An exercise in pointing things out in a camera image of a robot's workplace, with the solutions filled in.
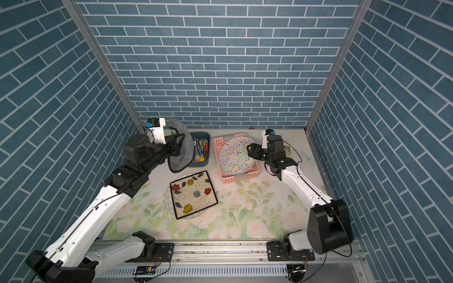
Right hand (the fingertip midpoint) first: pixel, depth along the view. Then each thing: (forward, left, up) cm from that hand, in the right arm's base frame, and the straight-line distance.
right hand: (252, 149), depth 85 cm
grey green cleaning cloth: (-18, +26, +13) cm, 34 cm away
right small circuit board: (-45, -20, -21) cm, 54 cm away
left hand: (-10, +25, +18) cm, 32 cm away
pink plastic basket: (-5, -1, -15) cm, 16 cm away
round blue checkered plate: (-21, +40, -19) cm, 49 cm away
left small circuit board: (-50, +42, -23) cm, 69 cm away
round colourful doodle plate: (+6, +10, -17) cm, 20 cm away
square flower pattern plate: (-17, +29, -20) cm, 39 cm away
